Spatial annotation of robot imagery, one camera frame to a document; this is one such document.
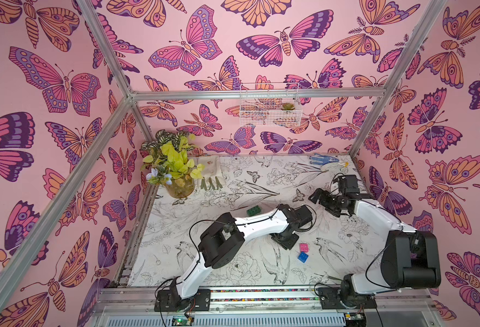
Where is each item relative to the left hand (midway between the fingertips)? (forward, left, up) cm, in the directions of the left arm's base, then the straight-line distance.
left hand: (287, 244), depth 85 cm
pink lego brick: (-1, -7, -1) cm, 7 cm away
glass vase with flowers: (+31, +53, +17) cm, 64 cm away
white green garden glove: (+40, +36, -2) cm, 54 cm away
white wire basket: (+61, +5, +24) cm, 65 cm away
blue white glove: (+50, -24, 0) cm, 55 cm away
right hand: (+17, -15, +7) cm, 24 cm away
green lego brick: (+16, +13, +1) cm, 21 cm away
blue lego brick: (-5, -6, -1) cm, 8 cm away
